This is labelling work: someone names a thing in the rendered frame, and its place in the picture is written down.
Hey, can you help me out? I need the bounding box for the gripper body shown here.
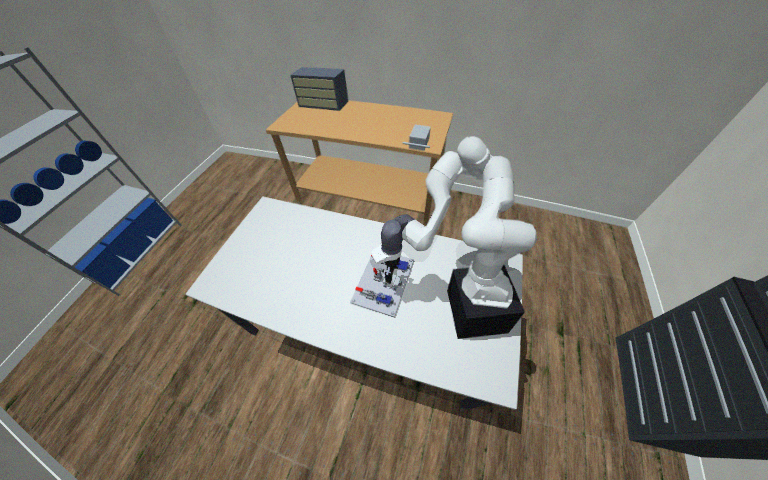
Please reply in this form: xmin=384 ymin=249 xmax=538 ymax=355
xmin=385 ymin=257 xmax=400 ymax=270

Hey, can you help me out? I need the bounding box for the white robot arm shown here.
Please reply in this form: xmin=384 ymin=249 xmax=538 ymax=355
xmin=371 ymin=136 xmax=537 ymax=308

